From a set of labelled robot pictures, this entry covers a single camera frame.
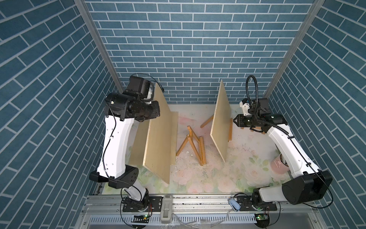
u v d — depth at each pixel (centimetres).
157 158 61
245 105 71
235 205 71
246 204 73
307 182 40
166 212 68
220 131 92
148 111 54
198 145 95
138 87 44
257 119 55
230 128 102
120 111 38
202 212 73
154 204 74
